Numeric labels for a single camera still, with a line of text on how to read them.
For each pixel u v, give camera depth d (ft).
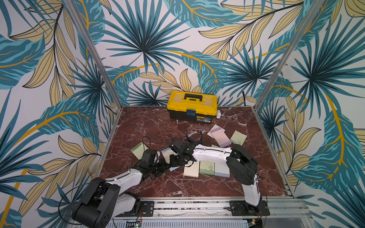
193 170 2.81
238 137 3.39
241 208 2.42
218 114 3.64
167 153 2.97
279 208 2.50
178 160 2.51
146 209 2.40
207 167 2.82
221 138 3.30
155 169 2.44
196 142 3.23
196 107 3.20
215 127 3.52
